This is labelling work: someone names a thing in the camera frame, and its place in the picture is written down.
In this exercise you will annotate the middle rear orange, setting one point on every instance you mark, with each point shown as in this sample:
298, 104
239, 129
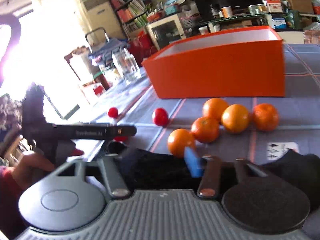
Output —
214, 108

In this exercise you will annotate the orange cardboard box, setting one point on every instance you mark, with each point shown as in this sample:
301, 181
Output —
243, 62

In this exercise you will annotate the white tv cabinet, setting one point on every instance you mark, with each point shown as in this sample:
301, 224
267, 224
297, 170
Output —
292, 37

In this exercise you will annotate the dark bookshelf with books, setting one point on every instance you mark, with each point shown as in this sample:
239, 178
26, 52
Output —
132, 15

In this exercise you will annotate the blue plaid tablecloth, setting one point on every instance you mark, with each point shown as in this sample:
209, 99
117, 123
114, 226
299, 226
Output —
298, 110

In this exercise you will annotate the person's left hand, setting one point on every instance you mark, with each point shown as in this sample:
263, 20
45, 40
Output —
23, 172

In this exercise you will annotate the clear glass pitcher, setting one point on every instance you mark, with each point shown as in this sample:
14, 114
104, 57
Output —
126, 65

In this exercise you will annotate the red cherry tomato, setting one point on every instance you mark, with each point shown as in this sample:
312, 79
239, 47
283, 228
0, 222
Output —
160, 117
113, 112

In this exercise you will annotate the white floor air conditioner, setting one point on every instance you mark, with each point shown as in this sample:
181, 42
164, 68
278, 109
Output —
101, 14

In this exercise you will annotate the white glass-door cabinet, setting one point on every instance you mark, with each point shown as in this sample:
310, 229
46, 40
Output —
166, 30

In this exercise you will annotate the brown cardboard box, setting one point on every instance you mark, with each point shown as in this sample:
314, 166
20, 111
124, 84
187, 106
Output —
304, 6

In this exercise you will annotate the right cluster left orange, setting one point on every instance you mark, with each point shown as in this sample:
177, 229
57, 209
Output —
178, 140

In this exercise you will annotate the cluster orange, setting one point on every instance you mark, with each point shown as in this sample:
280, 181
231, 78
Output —
265, 117
236, 118
178, 140

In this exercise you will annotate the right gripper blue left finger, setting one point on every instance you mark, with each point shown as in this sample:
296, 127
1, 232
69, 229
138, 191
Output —
115, 184

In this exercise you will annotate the right cluster front orange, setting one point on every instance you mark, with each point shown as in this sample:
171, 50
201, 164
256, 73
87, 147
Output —
236, 118

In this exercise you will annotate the right cluster rear orange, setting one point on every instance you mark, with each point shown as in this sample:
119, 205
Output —
265, 117

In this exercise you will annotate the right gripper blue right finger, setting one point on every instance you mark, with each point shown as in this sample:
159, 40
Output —
208, 168

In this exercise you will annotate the trolley cart with fabrics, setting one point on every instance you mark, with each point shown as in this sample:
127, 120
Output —
102, 52

